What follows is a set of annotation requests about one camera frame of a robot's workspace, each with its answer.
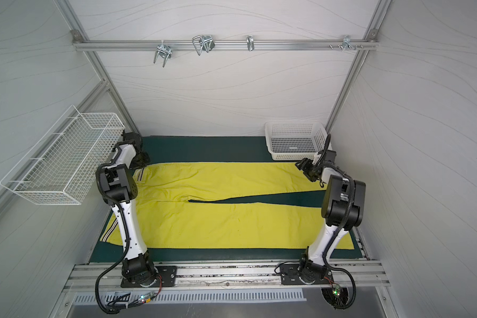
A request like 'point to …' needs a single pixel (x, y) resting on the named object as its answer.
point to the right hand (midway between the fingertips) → (302, 165)
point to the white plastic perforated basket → (291, 141)
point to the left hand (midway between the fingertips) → (143, 164)
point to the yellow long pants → (171, 219)
